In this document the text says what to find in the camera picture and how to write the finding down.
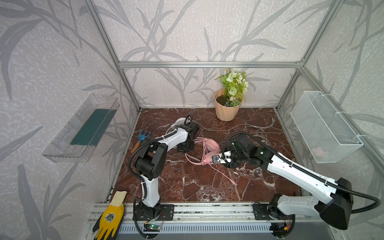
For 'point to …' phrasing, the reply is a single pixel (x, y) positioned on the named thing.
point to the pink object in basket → (318, 151)
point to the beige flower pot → (223, 112)
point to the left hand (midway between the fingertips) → (189, 146)
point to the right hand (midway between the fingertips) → (222, 149)
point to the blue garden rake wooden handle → (141, 137)
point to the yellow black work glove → (107, 226)
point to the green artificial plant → (235, 85)
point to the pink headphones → (210, 147)
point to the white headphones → (179, 121)
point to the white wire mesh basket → (329, 136)
